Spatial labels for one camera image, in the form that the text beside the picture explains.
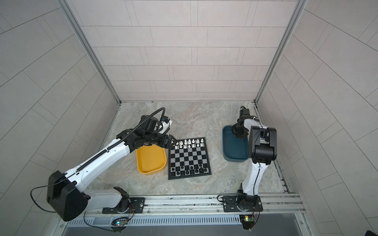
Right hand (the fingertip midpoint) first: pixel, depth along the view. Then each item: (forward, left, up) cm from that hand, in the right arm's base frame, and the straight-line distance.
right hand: (233, 131), depth 100 cm
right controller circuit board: (-50, +5, -1) cm, 50 cm away
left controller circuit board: (-47, +62, +5) cm, 78 cm away
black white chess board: (-18, +32, +3) cm, 37 cm away
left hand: (-15, +37, +19) cm, 44 cm away
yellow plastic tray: (-18, +54, +4) cm, 57 cm away
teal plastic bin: (-15, +3, +2) cm, 15 cm away
